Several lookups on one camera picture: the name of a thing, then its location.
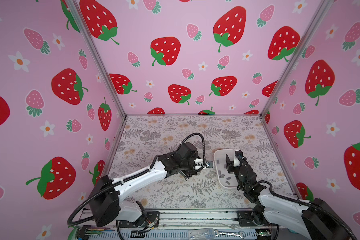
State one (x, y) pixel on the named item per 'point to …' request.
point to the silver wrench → (241, 234)
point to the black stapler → (186, 174)
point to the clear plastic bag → (202, 233)
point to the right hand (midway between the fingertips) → (232, 154)
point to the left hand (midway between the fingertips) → (202, 160)
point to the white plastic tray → (220, 161)
